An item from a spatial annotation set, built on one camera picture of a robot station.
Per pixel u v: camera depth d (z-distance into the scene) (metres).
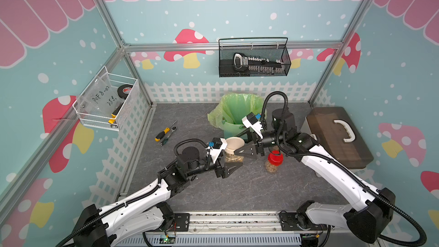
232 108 0.92
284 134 0.54
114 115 0.63
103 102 0.69
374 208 0.38
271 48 0.90
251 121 0.56
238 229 0.73
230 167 0.62
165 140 1.01
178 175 0.57
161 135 1.03
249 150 0.56
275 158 0.78
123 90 0.80
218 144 0.57
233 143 0.61
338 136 0.85
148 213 0.61
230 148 0.59
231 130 0.81
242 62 0.89
